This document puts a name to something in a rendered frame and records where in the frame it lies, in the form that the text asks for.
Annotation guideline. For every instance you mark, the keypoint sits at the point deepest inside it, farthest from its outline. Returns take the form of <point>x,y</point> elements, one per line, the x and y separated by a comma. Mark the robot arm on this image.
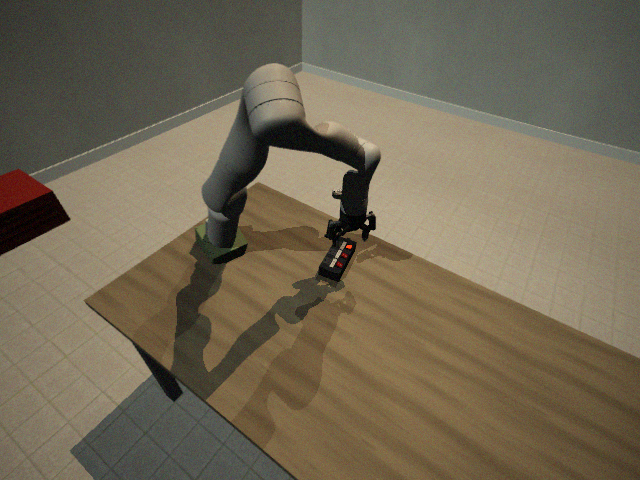
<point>273,114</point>

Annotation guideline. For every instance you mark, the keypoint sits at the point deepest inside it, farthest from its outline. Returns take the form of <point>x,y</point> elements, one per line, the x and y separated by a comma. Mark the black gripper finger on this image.
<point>367,228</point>
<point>334,228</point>

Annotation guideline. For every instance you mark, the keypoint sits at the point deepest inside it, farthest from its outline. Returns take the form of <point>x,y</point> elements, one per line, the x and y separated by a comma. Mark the black power strip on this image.
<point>337,259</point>

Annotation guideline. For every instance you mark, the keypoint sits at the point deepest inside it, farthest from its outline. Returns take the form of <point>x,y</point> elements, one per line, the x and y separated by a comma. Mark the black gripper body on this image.
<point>353,220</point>

